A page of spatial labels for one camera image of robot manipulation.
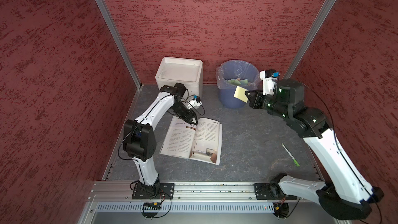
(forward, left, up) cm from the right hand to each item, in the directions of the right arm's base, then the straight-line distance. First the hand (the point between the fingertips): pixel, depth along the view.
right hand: (244, 96), depth 63 cm
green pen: (-16, -33, -39) cm, 54 cm away
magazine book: (-5, +19, -35) cm, 40 cm away
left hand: (+1, +24, -23) cm, 34 cm away
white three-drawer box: (+36, +38, -15) cm, 54 cm away
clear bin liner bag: (+37, -2, -20) cm, 42 cm away
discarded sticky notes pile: (+27, -5, -18) cm, 33 cm away
